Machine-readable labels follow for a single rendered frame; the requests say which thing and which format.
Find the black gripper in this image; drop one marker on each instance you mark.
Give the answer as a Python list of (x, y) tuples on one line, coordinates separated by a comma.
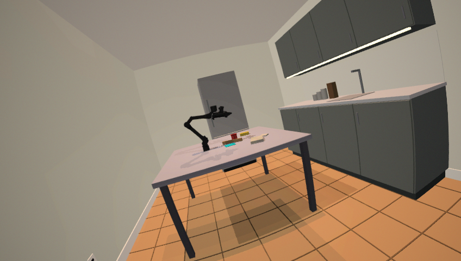
[(223, 114)]

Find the tan flat rectangular board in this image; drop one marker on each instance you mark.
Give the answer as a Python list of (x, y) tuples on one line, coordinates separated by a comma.
[(257, 139)]

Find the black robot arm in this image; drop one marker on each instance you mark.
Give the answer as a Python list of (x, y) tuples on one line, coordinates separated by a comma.
[(213, 109)]

